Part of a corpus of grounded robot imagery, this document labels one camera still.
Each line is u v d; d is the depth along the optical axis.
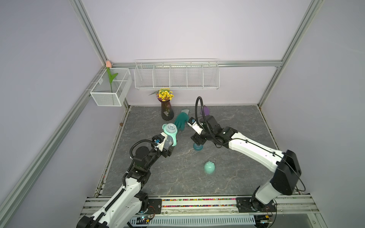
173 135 0.68
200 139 0.72
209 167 0.84
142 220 0.72
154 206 0.73
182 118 1.10
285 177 0.42
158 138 0.62
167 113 1.05
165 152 0.68
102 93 0.79
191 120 0.69
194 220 1.14
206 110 1.18
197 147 0.94
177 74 0.99
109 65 0.89
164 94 0.94
